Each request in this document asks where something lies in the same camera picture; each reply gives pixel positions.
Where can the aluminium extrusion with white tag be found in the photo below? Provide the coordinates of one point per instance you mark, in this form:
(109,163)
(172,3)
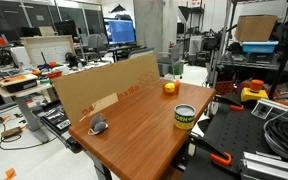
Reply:
(279,109)

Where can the brown cardboard panel red print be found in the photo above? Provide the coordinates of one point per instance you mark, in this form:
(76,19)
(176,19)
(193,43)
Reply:
(107,86)

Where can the metal shelf rack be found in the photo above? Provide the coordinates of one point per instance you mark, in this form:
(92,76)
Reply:
(250,63)

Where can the white board with wooden frame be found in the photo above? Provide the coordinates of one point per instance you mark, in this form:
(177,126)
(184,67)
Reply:
(50,50)

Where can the brown cardboard box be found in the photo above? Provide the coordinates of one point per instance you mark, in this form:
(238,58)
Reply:
(255,28)

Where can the brown power brick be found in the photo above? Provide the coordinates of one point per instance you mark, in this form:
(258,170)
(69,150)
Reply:
(10,132)

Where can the black and orange desk device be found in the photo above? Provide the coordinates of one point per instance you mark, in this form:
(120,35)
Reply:
(15,82)

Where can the yellow toy fruit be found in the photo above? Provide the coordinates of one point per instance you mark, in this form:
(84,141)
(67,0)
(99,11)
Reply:
(169,88)

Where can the plain aluminium extrusion bar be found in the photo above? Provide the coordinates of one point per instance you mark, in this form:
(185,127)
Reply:
(270,166)

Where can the red bowl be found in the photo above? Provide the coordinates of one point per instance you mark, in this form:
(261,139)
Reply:
(54,75)

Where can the white standing desk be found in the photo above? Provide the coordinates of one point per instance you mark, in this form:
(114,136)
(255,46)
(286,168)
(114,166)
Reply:
(25,110)

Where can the computer monitor blue screen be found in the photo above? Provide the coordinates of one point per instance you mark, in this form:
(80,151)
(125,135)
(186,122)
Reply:
(120,31)

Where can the corn can with yellow-green label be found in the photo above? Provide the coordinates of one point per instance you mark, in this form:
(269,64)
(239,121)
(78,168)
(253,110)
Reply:
(184,119)

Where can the orange toy cup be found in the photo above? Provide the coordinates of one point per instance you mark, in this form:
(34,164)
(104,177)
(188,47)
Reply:
(176,86)

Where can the yellow emergency stop red button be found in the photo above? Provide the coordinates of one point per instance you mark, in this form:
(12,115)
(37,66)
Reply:
(253,93)

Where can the blue plastic bin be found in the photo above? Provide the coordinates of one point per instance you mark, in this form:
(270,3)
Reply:
(259,47)

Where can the black equipment case with labels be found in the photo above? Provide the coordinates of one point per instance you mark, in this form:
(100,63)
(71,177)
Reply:
(52,116)

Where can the green bin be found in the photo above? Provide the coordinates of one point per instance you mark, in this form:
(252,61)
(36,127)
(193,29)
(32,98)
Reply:
(177,69)

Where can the black perforated breadboard table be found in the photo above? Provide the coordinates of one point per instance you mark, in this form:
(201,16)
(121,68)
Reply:
(237,133)

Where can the red plastic crate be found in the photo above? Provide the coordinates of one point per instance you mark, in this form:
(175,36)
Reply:
(224,87)

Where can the black vertical pole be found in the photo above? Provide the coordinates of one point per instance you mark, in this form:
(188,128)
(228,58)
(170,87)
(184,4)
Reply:
(285,50)

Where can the gray mouse toy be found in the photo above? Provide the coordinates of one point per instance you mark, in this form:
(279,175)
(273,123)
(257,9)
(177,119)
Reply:
(98,125)

